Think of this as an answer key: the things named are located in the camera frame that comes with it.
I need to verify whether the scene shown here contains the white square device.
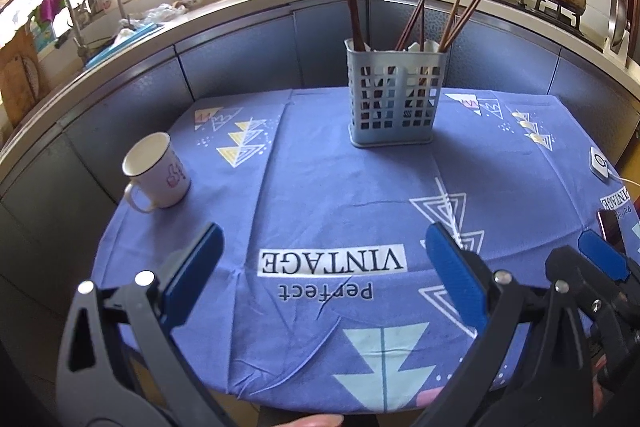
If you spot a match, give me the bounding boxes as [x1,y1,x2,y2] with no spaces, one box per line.
[589,146,612,182]

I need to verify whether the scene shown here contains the bundle of brown wooden chopsticks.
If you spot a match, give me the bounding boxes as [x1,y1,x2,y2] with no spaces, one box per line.
[346,0,483,128]

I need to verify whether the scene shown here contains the white utensil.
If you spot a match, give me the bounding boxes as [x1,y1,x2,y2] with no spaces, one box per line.
[367,39,442,118]

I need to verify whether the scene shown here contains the blue tray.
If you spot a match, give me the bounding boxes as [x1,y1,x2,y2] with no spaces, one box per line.
[85,23,166,68]

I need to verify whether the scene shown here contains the blue-grey plastic utensil holder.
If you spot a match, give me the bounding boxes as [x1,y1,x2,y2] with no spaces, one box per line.
[345,38,449,149]

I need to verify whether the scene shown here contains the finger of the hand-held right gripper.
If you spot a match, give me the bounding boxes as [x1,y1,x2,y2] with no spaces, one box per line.
[545,229,640,388]

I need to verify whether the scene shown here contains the smartphone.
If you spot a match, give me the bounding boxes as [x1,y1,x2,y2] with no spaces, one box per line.
[596,208,626,253]

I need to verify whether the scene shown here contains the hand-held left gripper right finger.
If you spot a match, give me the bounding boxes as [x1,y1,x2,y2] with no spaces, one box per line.
[415,222,596,427]

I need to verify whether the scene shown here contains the pink hanging cloth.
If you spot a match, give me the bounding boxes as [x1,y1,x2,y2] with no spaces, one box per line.
[39,0,68,22]

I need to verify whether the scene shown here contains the white mug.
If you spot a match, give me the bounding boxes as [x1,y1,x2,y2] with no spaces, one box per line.
[122,132,192,214]

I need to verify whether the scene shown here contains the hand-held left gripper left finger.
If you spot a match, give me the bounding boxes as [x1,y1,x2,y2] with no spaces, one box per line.
[55,222,228,427]

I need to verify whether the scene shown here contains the metal pot lid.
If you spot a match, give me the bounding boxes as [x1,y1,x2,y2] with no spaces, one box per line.
[607,0,630,55]

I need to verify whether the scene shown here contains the person's left hand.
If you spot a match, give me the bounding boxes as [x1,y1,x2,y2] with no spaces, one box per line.
[282,413,345,427]

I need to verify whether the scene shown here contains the blue printed tablecloth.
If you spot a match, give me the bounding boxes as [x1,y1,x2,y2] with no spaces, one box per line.
[91,88,640,413]

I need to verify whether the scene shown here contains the grey kitchen cabinets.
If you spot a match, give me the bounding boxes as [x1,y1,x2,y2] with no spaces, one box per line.
[0,0,640,298]

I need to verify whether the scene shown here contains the gas stove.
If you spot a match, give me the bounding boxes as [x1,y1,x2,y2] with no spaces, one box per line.
[435,0,601,38]

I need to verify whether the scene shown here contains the white plastic bag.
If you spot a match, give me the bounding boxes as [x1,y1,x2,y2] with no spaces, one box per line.
[145,4,188,25]

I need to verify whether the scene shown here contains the metal faucet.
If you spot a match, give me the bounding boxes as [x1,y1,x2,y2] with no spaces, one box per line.
[75,0,131,62]

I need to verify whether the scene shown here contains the wooden cutting board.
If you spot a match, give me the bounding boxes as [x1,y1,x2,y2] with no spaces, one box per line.
[0,27,46,128]

